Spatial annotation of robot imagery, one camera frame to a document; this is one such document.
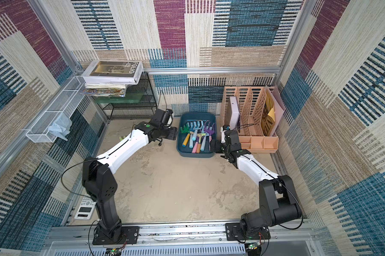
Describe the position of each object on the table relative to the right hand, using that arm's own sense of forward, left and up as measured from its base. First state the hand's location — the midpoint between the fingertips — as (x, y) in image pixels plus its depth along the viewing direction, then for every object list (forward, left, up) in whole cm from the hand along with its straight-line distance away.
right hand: (217, 140), depth 91 cm
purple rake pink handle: (+15, +3, -10) cm, 18 cm away
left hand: (+4, +24, +5) cm, 25 cm away
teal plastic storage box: (+1, +19, -11) cm, 22 cm away
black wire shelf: (+35, +49, -6) cm, 60 cm away
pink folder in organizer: (+9, -31, +16) cm, 36 cm away
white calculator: (-32, +67, -12) cm, 76 cm away
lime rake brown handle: (+11, +62, -11) cm, 64 cm away
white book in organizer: (+14, -11, +6) cm, 19 cm away
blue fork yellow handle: (+18, +15, -11) cm, 26 cm away
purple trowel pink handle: (+1, +13, -10) cm, 16 cm away
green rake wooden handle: (+17, +19, -10) cm, 27 cm away
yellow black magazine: (+6, -26, +12) cm, 30 cm away
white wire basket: (+10, +78, +21) cm, 81 cm away
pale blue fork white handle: (+5, +7, -11) cm, 14 cm away
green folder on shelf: (+25, +51, +12) cm, 58 cm away
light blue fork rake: (+18, +11, -10) cm, 24 cm away
